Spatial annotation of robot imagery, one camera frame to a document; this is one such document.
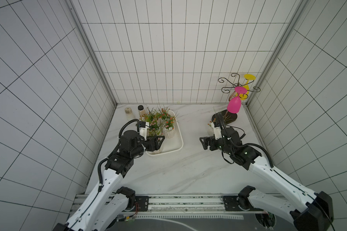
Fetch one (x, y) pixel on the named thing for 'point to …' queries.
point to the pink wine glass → (234, 103)
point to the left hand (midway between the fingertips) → (158, 140)
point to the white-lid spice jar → (129, 114)
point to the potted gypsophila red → (155, 114)
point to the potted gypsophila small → (168, 127)
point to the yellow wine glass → (247, 77)
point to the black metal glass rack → (230, 115)
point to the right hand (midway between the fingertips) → (208, 133)
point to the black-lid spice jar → (141, 111)
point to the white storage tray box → (169, 144)
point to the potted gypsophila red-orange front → (164, 114)
